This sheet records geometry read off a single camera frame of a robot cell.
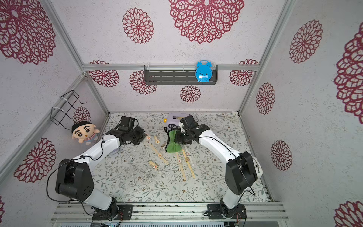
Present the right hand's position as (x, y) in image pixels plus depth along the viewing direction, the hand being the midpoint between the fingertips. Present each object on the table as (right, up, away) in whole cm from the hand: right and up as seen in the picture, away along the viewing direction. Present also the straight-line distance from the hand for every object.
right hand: (173, 138), depth 84 cm
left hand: (-16, +3, +5) cm, 17 cm away
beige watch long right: (+8, -15, +9) cm, 19 cm away
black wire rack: (-59, +13, -11) cm, 62 cm away
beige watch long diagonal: (-10, -12, +12) cm, 19 cm away
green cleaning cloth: (0, -5, -2) cm, 5 cm away
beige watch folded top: (-13, -3, +17) cm, 22 cm away
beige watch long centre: (+4, -16, +9) cm, 19 cm away
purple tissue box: (-2, +11, +22) cm, 25 cm away
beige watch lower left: (-12, -18, +6) cm, 22 cm away
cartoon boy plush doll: (-53, +4, 0) cm, 53 cm away
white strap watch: (+9, -11, +12) cm, 19 cm away
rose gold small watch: (-8, -6, +16) cm, 19 cm away
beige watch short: (-15, +1, +4) cm, 16 cm away
